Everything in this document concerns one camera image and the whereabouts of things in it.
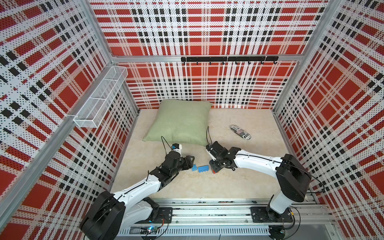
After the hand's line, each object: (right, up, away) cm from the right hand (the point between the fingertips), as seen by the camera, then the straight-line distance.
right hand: (217, 163), depth 87 cm
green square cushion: (-23, +25, +9) cm, 35 cm away
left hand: (-15, +4, -1) cm, 15 cm away
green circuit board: (-34, -27, -18) cm, 47 cm away
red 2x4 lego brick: (-2, -5, -1) cm, 5 cm away
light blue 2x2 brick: (-13, -3, +2) cm, 14 cm away
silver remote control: (+19, +17, +17) cm, 31 cm away
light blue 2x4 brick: (-8, -3, +2) cm, 9 cm away
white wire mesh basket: (-79, +30, +6) cm, 84 cm away
